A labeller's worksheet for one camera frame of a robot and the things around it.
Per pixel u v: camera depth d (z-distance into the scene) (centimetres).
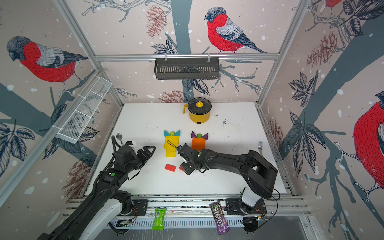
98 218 53
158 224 68
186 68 107
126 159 63
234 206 73
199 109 109
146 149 74
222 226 68
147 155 72
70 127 78
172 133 103
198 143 101
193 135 100
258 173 44
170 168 88
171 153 91
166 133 101
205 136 99
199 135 101
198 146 95
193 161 63
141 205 75
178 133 104
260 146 95
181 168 87
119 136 100
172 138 100
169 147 95
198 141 98
